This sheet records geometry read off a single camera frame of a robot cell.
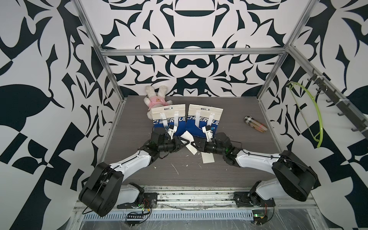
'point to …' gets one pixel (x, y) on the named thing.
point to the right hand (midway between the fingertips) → (191, 142)
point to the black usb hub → (134, 216)
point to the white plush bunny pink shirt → (154, 100)
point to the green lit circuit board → (259, 216)
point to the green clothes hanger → (320, 112)
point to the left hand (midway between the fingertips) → (188, 140)
